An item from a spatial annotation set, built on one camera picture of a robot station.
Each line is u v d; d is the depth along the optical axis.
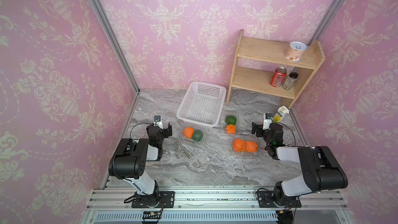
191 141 0.90
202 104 1.12
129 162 0.47
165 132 0.89
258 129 0.85
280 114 0.95
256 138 0.90
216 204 0.74
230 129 0.95
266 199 0.73
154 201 0.68
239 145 0.87
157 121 0.82
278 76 0.87
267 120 0.81
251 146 0.86
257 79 1.00
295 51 0.71
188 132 0.92
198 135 0.90
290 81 0.86
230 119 0.97
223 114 1.03
